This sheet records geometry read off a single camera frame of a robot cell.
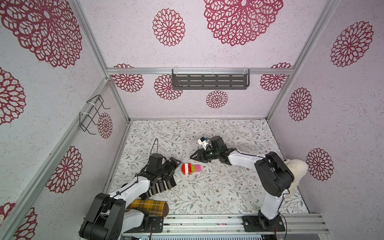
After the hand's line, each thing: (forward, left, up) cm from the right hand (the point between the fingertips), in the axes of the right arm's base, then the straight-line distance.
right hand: (190, 156), depth 87 cm
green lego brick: (-3, -1, -9) cm, 9 cm away
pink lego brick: (-2, -4, -11) cm, 12 cm away
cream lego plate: (-4, +3, -7) cm, 9 cm away
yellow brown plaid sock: (-26, +18, -10) cm, 33 cm away
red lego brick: (-5, +1, -10) cm, 11 cm away
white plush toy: (-11, -52, +9) cm, 54 cm away
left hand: (-5, +7, -4) cm, 9 cm away
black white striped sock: (-14, +16, -9) cm, 23 cm away
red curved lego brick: (-4, +5, -8) cm, 10 cm away
